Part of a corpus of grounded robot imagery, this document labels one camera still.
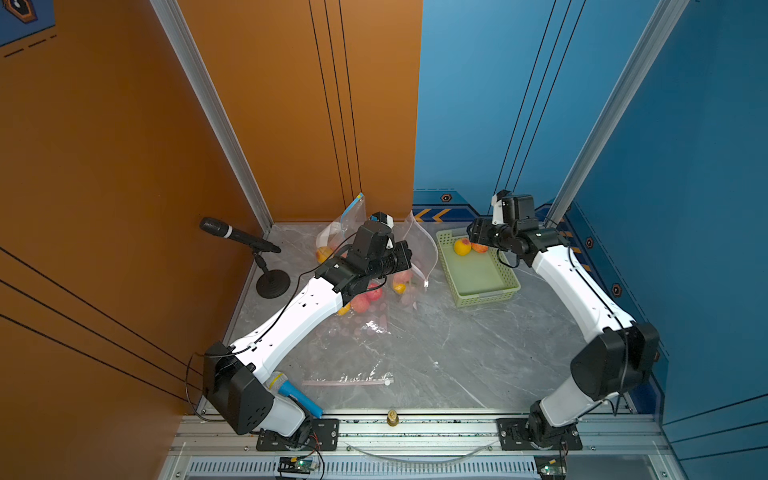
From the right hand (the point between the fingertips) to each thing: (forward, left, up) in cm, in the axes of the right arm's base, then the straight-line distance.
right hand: (478, 229), depth 84 cm
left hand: (-10, +18, +4) cm, 22 cm away
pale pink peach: (-9, +31, -21) cm, 38 cm away
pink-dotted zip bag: (-19, +31, -22) cm, 42 cm away
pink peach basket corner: (-8, +21, -12) cm, 26 cm away
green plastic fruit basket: (+1, -5, -26) cm, 27 cm away
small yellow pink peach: (-7, +22, -19) cm, 30 cm away
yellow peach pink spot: (+12, 0, -21) cm, 24 cm away
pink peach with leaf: (-12, +35, -20) cm, 42 cm away
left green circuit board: (-53, +47, -26) cm, 76 cm away
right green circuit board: (-52, -14, -28) cm, 61 cm away
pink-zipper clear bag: (-33, +31, -25) cm, 52 cm away
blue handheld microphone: (-35, +55, -22) cm, 69 cm away
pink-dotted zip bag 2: (-6, +20, -20) cm, 29 cm away
